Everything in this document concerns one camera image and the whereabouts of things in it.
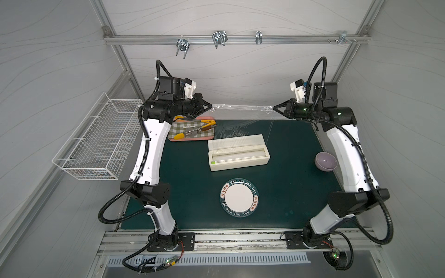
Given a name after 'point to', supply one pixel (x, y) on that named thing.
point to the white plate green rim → (239, 197)
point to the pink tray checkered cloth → (190, 129)
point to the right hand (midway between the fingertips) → (275, 106)
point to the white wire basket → (101, 147)
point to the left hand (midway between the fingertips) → (211, 104)
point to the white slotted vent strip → (150, 260)
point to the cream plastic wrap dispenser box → (235, 152)
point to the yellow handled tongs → (210, 126)
